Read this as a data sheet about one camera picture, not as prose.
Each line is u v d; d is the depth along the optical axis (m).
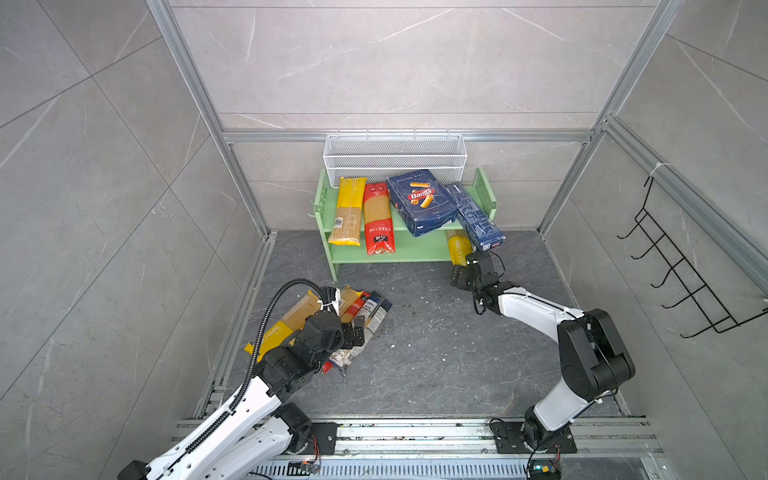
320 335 0.53
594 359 0.46
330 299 0.63
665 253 0.72
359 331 0.66
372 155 1.04
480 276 0.72
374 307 0.93
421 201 0.82
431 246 1.00
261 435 0.59
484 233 0.78
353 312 0.93
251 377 0.48
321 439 0.74
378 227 0.80
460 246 0.93
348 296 0.97
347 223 0.82
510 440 0.73
